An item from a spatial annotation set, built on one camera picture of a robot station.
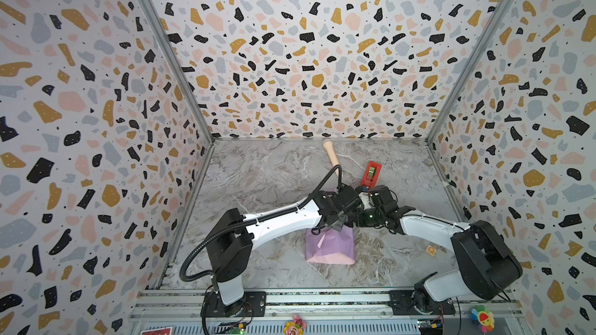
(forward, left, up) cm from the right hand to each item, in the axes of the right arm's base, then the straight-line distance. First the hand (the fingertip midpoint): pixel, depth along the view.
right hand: (342, 216), depth 87 cm
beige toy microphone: (+40, +4, -5) cm, 41 cm away
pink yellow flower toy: (-34, +16, -2) cm, 38 cm away
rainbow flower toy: (-31, -41, -4) cm, 52 cm away
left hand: (-3, +3, +6) cm, 7 cm away
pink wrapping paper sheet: (-12, +5, +2) cm, 13 cm away
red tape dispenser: (+20, -14, -1) cm, 25 cm away
